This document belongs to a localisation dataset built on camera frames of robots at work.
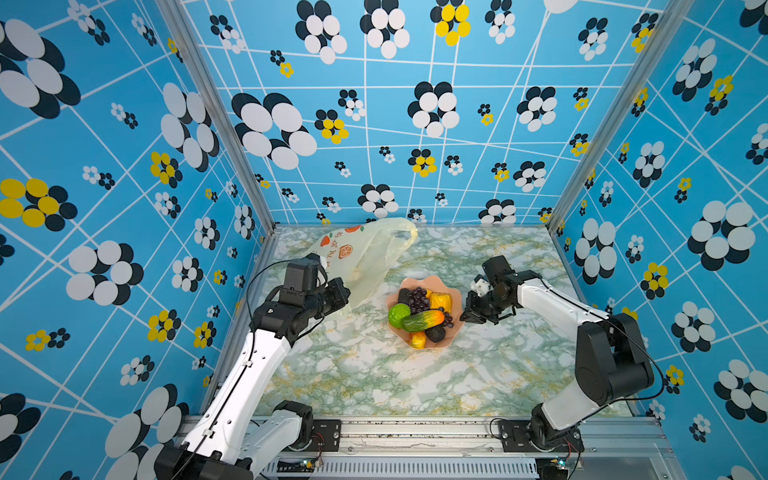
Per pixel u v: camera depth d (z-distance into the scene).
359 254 0.89
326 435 0.73
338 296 0.65
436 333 0.83
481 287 0.85
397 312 0.85
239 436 0.41
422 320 0.82
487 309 0.76
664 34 0.71
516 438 0.72
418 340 0.81
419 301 0.88
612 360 0.45
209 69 0.79
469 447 0.72
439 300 0.89
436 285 0.96
